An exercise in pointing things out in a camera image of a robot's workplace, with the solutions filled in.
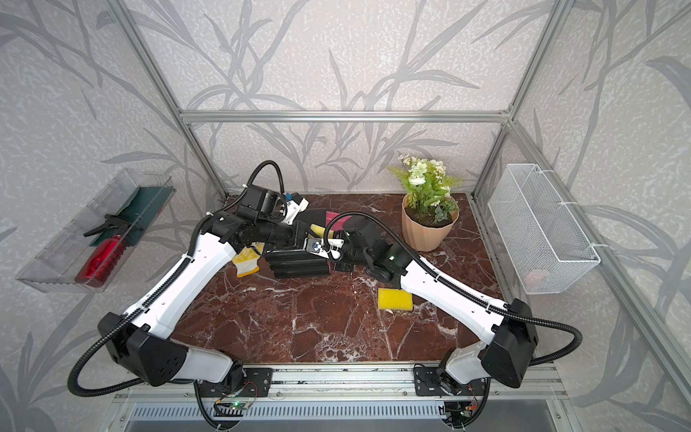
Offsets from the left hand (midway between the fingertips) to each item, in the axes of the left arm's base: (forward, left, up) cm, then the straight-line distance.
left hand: (318, 241), depth 72 cm
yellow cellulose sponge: (+3, 0, 0) cm, 3 cm away
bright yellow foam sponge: (-5, -23, -27) cm, 36 cm away
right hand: (+1, -2, -1) cm, 2 cm away
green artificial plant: (+21, -33, +1) cm, 39 cm away
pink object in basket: (-8, -58, -5) cm, 59 cm away
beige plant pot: (+12, -33, -10) cm, 36 cm away
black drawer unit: (+4, +10, -19) cm, 22 cm away
